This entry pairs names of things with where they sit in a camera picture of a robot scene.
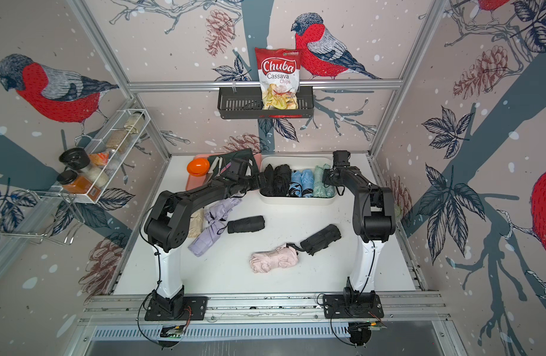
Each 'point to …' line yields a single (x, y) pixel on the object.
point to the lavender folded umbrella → (215, 220)
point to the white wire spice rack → (110, 149)
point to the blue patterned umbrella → (295, 189)
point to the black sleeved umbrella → (320, 240)
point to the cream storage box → (297, 162)
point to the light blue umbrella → (307, 182)
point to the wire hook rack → (65, 227)
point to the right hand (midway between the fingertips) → (327, 176)
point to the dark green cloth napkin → (246, 153)
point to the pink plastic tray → (193, 180)
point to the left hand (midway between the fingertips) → (266, 177)
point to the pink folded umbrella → (283, 256)
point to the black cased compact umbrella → (247, 225)
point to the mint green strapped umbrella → (329, 191)
